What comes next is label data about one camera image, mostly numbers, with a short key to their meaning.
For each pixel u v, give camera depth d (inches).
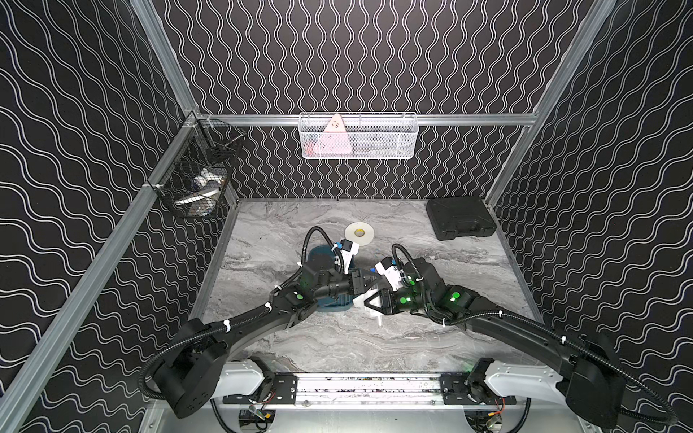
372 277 28.9
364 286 27.1
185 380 16.1
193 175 36.2
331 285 26.2
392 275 27.5
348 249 28.1
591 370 15.8
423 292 23.3
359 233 43.1
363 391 30.0
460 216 43.0
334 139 35.5
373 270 28.9
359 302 30.0
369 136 49.6
